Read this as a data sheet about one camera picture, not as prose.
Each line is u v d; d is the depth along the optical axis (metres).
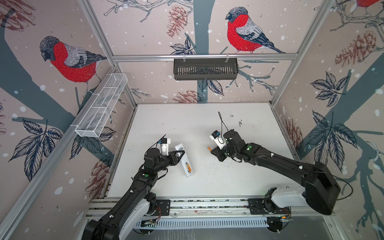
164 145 0.74
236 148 0.63
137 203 0.53
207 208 0.75
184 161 0.79
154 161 0.62
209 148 0.82
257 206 0.73
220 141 0.71
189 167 0.79
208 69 1.06
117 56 0.92
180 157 0.76
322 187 0.41
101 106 0.79
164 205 0.74
